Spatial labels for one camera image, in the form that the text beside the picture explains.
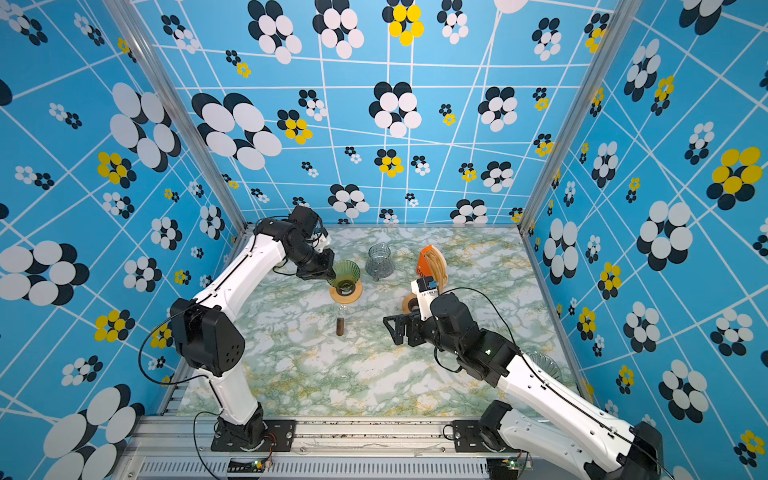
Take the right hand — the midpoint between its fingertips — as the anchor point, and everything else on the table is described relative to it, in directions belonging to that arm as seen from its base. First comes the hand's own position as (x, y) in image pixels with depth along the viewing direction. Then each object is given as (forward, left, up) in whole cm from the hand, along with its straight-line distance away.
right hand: (400, 317), depth 72 cm
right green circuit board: (-28, -25, -22) cm, 43 cm away
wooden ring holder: (+15, -2, -19) cm, 24 cm away
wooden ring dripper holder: (+10, +16, -9) cm, 21 cm away
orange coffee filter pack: (+26, -11, -12) cm, 31 cm away
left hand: (+15, +18, -3) cm, 23 cm away
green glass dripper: (+14, +15, -1) cm, 20 cm away
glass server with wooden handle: (+6, +17, -13) cm, 23 cm away
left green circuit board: (-28, +38, -23) cm, 53 cm away
